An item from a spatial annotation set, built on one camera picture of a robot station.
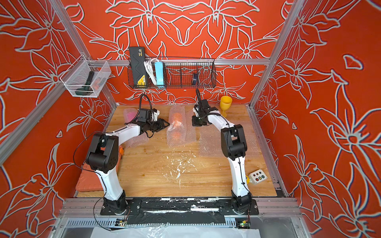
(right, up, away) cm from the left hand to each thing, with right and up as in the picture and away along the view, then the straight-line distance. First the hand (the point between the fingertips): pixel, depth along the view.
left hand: (168, 123), depth 96 cm
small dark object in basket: (+18, +29, -3) cm, 34 cm away
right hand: (+15, +1, +4) cm, 15 cm away
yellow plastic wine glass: (+39, +15, +5) cm, 42 cm away
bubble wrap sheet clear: (+28, -13, +1) cm, 31 cm away
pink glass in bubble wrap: (-29, +6, +7) cm, 30 cm away
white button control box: (+52, -29, -16) cm, 61 cm away
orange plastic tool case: (-41, -30, -17) cm, 54 cm away
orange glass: (+8, -4, +2) cm, 9 cm away
